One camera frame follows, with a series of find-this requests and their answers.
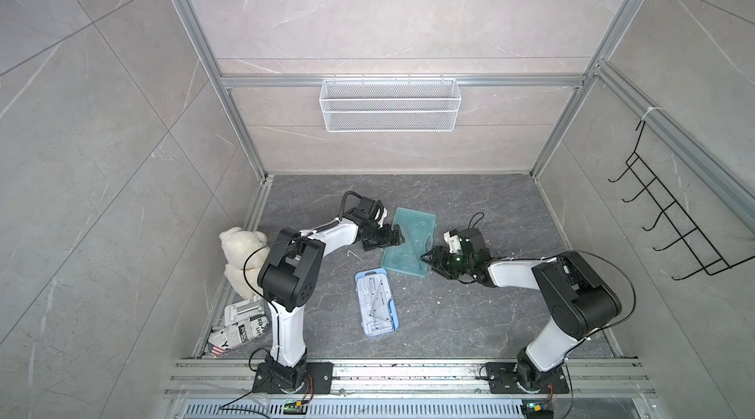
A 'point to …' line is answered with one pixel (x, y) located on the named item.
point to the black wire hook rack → (711, 261)
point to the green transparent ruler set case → (419, 231)
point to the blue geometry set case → (377, 311)
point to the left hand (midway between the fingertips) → (397, 237)
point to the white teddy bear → (237, 245)
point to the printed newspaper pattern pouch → (244, 322)
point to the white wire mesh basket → (389, 105)
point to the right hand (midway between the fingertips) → (425, 261)
